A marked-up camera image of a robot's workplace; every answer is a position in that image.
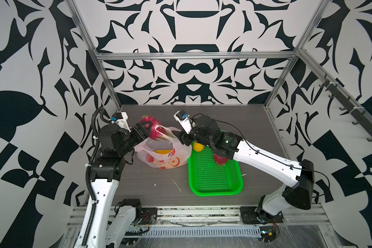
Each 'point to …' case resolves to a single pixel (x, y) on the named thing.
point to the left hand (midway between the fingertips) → (147, 122)
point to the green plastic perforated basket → (207, 178)
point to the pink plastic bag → (180, 156)
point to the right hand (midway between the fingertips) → (177, 125)
